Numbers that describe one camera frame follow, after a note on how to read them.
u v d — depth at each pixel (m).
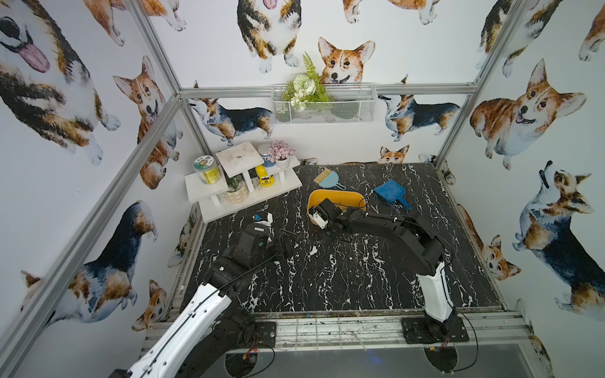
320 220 0.82
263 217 0.66
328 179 1.17
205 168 0.89
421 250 0.53
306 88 0.78
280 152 0.92
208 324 0.46
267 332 0.74
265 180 1.08
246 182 1.04
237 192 1.01
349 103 0.92
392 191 1.12
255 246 0.55
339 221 0.72
